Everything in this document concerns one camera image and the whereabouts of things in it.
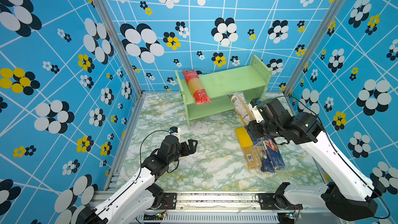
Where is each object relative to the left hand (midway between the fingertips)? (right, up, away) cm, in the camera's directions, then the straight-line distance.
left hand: (193, 142), depth 79 cm
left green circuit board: (-16, -32, -9) cm, 37 cm away
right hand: (+26, +10, -13) cm, 31 cm away
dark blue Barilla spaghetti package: (+43, -9, +5) cm, 44 cm away
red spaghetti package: (+4, +24, -4) cm, 25 cm away
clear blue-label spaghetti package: (+22, +18, -12) cm, 31 cm away
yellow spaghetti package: (+31, -9, +5) cm, 33 cm away
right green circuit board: (+42, -32, -10) cm, 54 cm away
